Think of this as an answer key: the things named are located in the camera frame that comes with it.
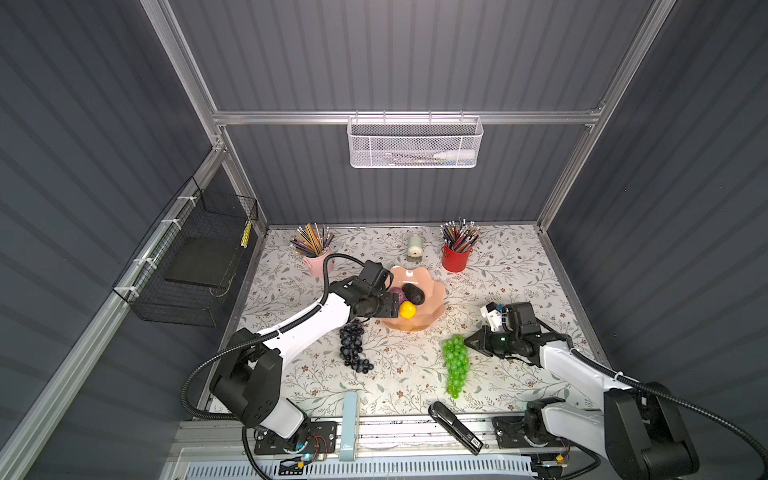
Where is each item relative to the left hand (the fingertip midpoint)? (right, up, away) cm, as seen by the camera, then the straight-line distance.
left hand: (389, 306), depth 86 cm
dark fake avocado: (+8, +2, +8) cm, 11 cm away
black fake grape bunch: (-11, -12, -1) cm, 16 cm away
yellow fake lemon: (+6, -2, +6) cm, 8 cm away
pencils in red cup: (+23, +20, +9) cm, 32 cm away
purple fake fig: (+4, +2, +8) cm, 9 cm away
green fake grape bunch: (+19, -14, -5) cm, 24 cm away
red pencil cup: (+23, +13, +19) cm, 33 cm away
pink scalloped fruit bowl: (+14, -3, +8) cm, 16 cm away
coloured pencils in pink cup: (-27, +20, +16) cm, 37 cm away
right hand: (+23, -11, 0) cm, 26 cm away
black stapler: (+12, -24, -13) cm, 30 cm away
